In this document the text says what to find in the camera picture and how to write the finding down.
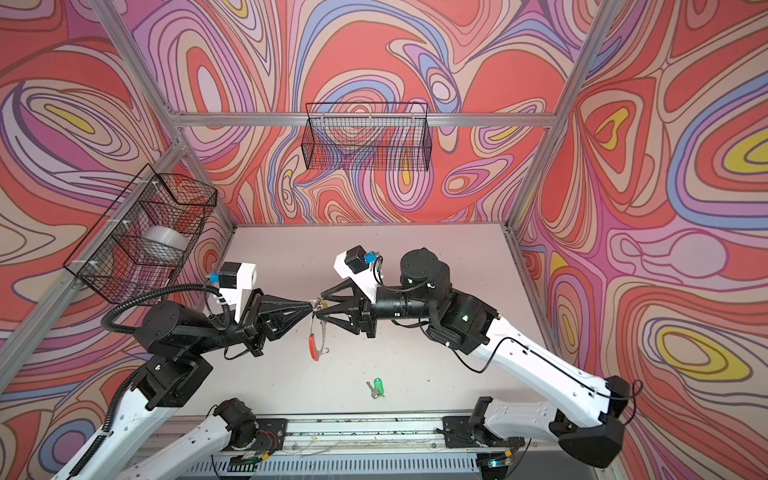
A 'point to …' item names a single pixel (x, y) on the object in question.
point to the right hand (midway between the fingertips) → (326, 314)
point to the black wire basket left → (138, 249)
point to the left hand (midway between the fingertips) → (309, 315)
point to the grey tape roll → (164, 243)
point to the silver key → (374, 393)
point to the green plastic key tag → (378, 385)
